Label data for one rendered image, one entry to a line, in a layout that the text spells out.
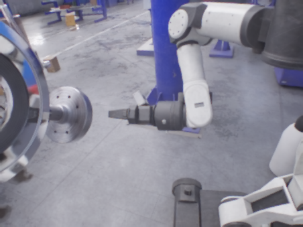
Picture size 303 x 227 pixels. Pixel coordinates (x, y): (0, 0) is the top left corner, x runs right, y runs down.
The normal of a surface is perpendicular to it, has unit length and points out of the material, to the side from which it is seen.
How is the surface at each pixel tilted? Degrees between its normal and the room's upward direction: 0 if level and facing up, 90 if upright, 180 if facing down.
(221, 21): 68
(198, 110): 48
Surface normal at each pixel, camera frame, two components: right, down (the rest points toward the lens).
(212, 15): -0.82, 0.02
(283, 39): -0.81, 0.30
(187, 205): -0.07, -0.81
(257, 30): 0.11, 0.51
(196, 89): -0.28, -0.11
